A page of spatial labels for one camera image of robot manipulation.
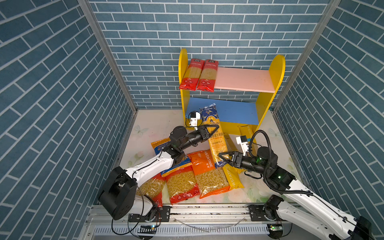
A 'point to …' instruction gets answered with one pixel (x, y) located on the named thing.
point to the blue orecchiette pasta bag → (158, 145)
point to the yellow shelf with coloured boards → (242, 96)
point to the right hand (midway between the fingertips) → (219, 155)
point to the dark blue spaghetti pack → (218, 145)
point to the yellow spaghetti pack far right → (246, 130)
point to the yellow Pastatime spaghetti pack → (233, 176)
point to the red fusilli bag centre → (181, 182)
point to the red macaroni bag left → (153, 188)
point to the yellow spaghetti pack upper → (231, 146)
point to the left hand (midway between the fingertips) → (218, 129)
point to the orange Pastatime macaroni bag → (209, 179)
